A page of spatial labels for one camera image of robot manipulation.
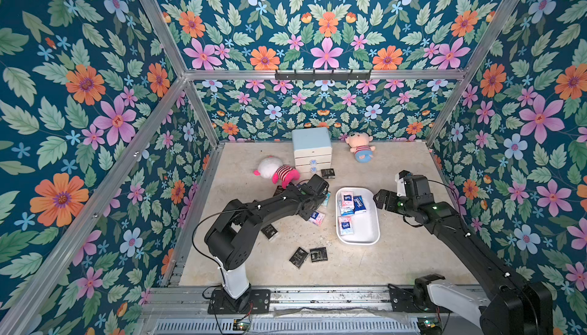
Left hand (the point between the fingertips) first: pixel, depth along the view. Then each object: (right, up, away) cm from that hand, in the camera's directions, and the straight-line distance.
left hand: (323, 201), depth 91 cm
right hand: (+22, +3, -9) cm, 24 cm away
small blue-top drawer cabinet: (-4, +22, +7) cm, 23 cm away
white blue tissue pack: (-3, -7, -1) cm, 7 cm away
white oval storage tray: (+17, -10, -1) cm, 20 cm away
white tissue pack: (+9, -9, -3) cm, 13 cm away
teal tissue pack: (+1, -1, +3) cm, 4 cm away
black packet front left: (-10, -18, -11) cm, 23 cm away
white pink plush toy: (-22, +14, +9) cm, 28 cm away
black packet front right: (-2, -18, -10) cm, 20 cm away
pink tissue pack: (+10, +1, 0) cm, 10 cm away
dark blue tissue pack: (+15, -2, +2) cm, 15 cm away
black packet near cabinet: (+3, +11, +13) cm, 17 cm away
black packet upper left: (-18, +5, -1) cm, 19 cm away
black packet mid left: (-21, -11, -4) cm, 24 cm away
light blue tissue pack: (+9, -4, -1) cm, 10 cm away
